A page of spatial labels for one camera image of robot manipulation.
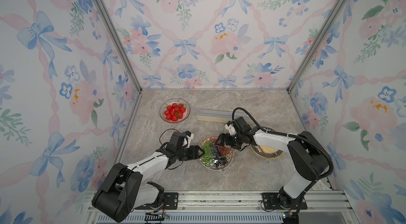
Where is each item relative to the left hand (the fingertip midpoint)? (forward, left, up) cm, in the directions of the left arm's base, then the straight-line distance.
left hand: (202, 152), depth 85 cm
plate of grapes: (-3, -8, +2) cm, 8 cm away
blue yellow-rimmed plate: (+3, -30, -1) cm, 30 cm away
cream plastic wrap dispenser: (+24, -11, 0) cm, 27 cm away
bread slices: (+1, -36, +1) cm, 36 cm away
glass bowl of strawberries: (+29, +19, -1) cm, 35 cm away
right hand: (+6, -11, -1) cm, 12 cm away
